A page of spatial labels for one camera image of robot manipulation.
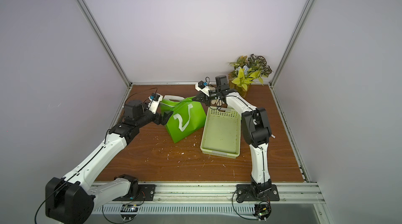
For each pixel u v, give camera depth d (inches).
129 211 28.4
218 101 33.7
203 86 30.5
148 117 26.5
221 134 36.4
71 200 15.2
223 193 29.4
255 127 21.6
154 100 26.4
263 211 27.4
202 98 32.6
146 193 28.7
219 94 29.8
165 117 28.0
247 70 36.2
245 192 28.6
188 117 33.7
